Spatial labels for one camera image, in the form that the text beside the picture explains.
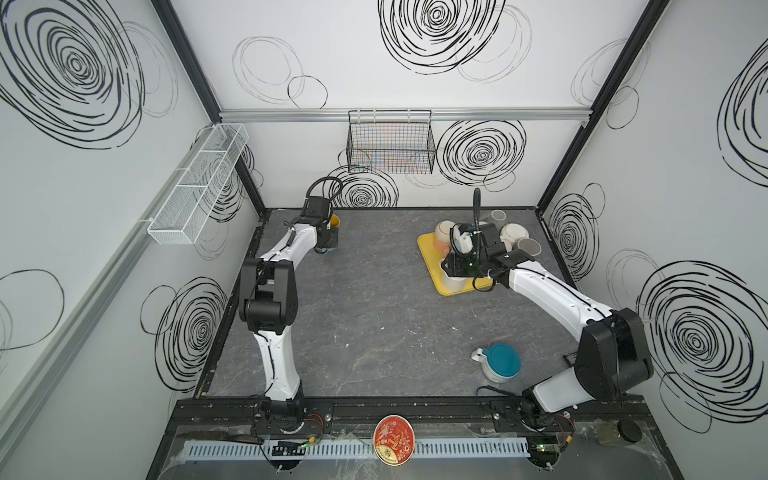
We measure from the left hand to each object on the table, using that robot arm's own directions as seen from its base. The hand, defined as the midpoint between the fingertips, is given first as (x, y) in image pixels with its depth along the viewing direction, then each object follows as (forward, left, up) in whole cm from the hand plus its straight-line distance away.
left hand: (328, 235), depth 100 cm
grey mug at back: (+10, -60, 0) cm, 60 cm away
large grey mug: (-2, -67, 0) cm, 67 cm away
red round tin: (-56, -24, -5) cm, 61 cm away
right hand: (-13, -38, +5) cm, 41 cm away
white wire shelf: (-12, +29, +25) cm, 40 cm away
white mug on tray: (+3, -62, -1) cm, 63 cm away
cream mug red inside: (-14, -42, -6) cm, 44 cm away
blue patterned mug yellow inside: (-4, -4, +8) cm, 10 cm away
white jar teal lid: (-39, -51, -1) cm, 64 cm away
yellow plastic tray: (-2, -37, -9) cm, 38 cm away
